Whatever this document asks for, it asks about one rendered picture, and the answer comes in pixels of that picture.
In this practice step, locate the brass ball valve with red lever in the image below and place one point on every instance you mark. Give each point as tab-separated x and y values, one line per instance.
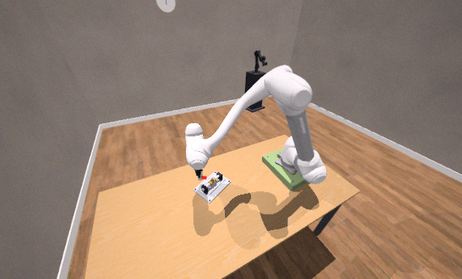
214	182

